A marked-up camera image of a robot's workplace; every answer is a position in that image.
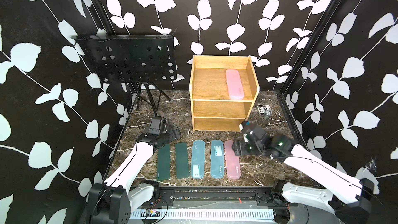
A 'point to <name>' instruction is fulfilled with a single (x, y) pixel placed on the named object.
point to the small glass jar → (267, 114)
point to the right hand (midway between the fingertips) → (236, 144)
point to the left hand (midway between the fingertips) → (175, 132)
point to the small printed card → (262, 109)
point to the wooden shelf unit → (223, 89)
